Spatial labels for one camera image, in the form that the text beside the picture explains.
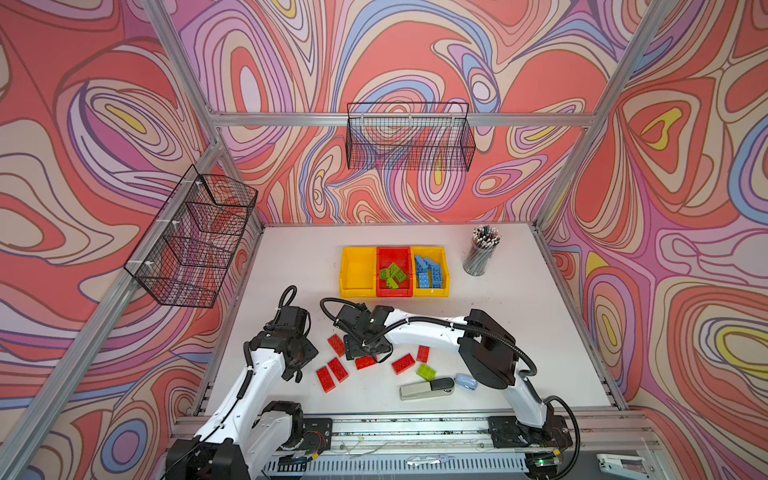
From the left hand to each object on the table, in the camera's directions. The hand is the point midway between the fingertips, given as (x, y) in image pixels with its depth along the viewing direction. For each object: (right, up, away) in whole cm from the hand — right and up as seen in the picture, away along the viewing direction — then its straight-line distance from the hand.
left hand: (309, 354), depth 83 cm
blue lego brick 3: (+33, +25, +18) cm, 45 cm away
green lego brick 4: (+24, +18, +15) cm, 33 cm away
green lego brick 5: (+33, -5, -1) cm, 34 cm away
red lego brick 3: (+5, -6, -3) cm, 8 cm away
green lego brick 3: (+26, +21, +18) cm, 38 cm away
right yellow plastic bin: (+41, +28, +19) cm, 53 cm away
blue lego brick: (+39, +20, +15) cm, 46 cm away
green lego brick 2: (+22, +22, +15) cm, 34 cm away
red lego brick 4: (+16, -2, 0) cm, 16 cm away
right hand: (+16, -1, +3) cm, 16 cm away
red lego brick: (+8, +2, +2) cm, 8 cm away
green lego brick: (+24, +23, +18) cm, 38 cm away
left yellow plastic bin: (+12, +20, +21) cm, 31 cm away
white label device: (+76, -21, -16) cm, 81 cm away
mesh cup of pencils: (+53, +33, +9) cm, 63 cm away
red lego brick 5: (+27, -3, +1) cm, 27 cm away
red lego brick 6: (+33, 0, +2) cm, 33 cm away
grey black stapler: (+33, -7, -6) cm, 34 cm away
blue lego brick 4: (+34, +20, +15) cm, 42 cm away
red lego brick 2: (+8, -4, -1) cm, 10 cm away
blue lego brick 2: (+39, +24, +20) cm, 50 cm away
